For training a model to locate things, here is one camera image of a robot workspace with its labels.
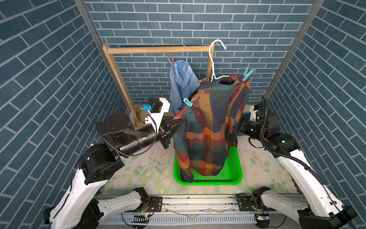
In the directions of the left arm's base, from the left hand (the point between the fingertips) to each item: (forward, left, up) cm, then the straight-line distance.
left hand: (189, 120), depth 44 cm
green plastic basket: (+1, -26, -51) cm, 58 cm away
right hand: (+16, -25, -21) cm, 36 cm away
